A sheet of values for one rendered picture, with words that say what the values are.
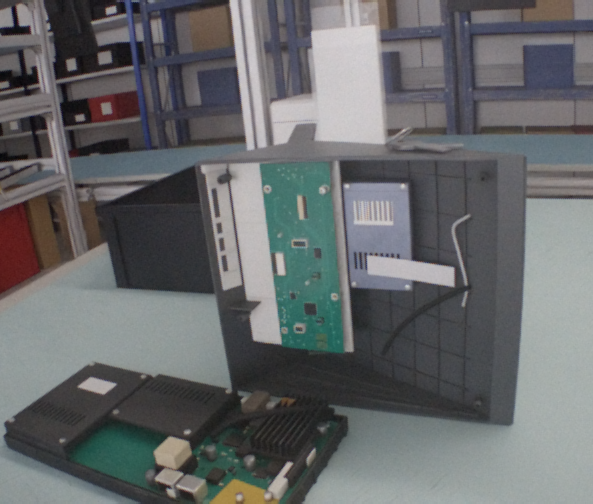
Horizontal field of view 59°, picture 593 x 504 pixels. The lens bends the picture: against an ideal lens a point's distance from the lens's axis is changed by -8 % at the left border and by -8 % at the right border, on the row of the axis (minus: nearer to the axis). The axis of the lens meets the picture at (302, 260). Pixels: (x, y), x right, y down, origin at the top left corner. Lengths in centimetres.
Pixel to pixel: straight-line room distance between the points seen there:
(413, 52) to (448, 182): 413
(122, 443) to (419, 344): 25
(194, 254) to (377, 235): 35
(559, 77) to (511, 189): 367
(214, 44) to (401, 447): 423
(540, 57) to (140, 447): 378
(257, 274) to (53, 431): 21
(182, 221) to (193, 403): 31
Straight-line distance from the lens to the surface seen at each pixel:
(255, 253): 47
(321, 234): 43
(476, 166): 39
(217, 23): 451
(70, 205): 232
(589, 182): 177
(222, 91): 454
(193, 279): 74
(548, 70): 403
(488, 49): 447
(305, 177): 42
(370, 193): 42
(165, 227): 74
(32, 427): 50
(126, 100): 515
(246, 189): 46
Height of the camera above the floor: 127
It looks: 20 degrees down
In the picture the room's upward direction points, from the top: 6 degrees counter-clockwise
